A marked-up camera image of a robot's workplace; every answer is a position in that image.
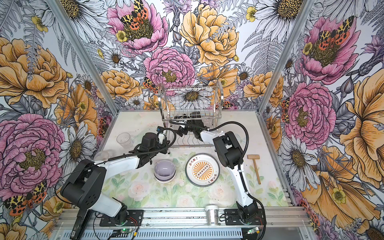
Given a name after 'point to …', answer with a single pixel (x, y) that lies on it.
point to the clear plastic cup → (103, 155)
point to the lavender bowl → (164, 170)
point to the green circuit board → (128, 230)
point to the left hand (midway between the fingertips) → (168, 145)
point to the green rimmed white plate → (202, 182)
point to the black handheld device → (81, 223)
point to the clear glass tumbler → (124, 139)
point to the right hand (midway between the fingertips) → (177, 125)
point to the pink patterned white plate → (202, 170)
